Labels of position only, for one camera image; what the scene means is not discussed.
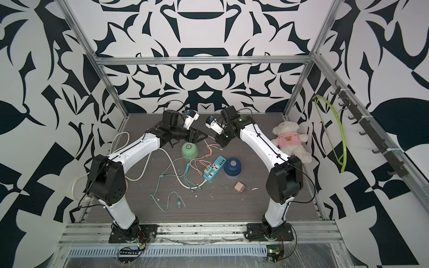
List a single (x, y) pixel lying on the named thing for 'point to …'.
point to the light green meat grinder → (189, 149)
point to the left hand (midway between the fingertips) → (202, 131)
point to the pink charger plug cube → (239, 187)
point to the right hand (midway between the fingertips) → (218, 135)
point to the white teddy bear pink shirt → (289, 141)
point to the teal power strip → (215, 167)
